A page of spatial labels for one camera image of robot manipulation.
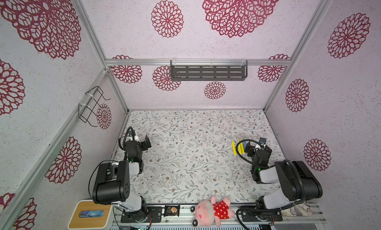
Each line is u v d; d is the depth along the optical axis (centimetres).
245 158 73
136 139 81
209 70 93
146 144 85
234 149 77
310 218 73
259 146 78
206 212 67
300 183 43
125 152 70
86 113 72
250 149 83
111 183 47
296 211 72
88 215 73
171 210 74
